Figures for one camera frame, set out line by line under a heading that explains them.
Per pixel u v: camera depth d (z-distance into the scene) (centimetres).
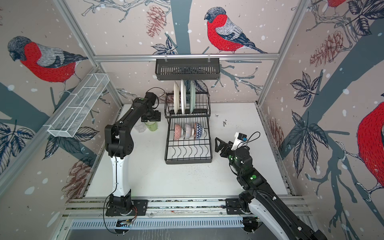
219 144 69
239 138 67
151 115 86
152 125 98
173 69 101
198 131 92
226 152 68
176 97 78
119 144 59
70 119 73
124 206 65
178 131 92
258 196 53
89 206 76
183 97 76
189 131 94
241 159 56
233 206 73
